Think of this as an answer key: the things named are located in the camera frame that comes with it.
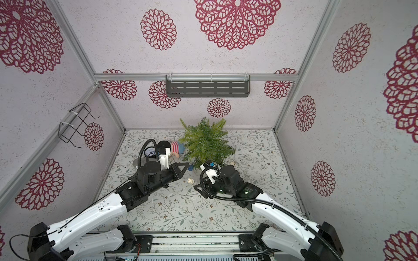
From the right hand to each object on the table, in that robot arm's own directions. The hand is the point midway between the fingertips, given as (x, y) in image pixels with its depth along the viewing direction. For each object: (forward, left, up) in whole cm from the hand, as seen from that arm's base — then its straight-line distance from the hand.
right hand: (197, 183), depth 72 cm
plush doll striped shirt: (+30, +17, -14) cm, 37 cm away
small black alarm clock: (+29, +34, -16) cm, 48 cm away
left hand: (+5, +4, +6) cm, 9 cm away
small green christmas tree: (+16, -2, +10) cm, 19 cm away
